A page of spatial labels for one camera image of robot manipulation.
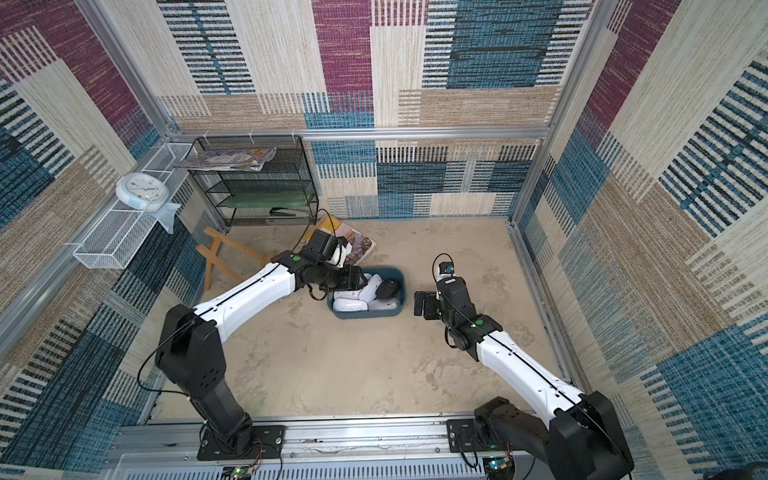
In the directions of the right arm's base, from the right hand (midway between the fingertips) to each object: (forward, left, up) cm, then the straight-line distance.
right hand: (430, 290), depth 85 cm
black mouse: (+7, +12, -10) cm, 17 cm away
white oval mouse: (+2, +24, -11) cm, 26 cm away
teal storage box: (+1, +15, -12) cm, 20 cm away
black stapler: (+35, +49, -2) cm, 60 cm away
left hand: (+3, +21, +1) cm, 21 cm away
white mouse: (+5, +18, -9) cm, 21 cm away
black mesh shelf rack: (+43, +51, -1) cm, 67 cm away
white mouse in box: (+5, +25, -10) cm, 28 cm away
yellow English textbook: (+28, +22, -12) cm, 37 cm away
